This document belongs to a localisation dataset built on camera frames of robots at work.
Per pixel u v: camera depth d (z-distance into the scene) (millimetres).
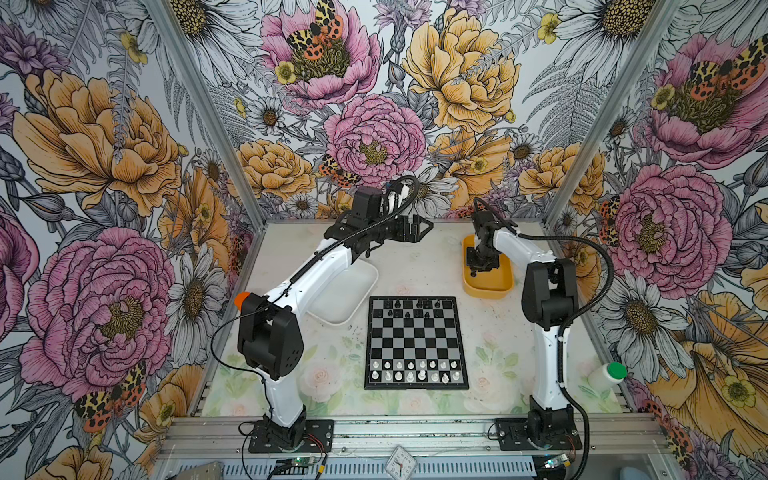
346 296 1017
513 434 740
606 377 761
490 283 972
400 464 690
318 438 734
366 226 568
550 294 598
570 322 604
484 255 897
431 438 759
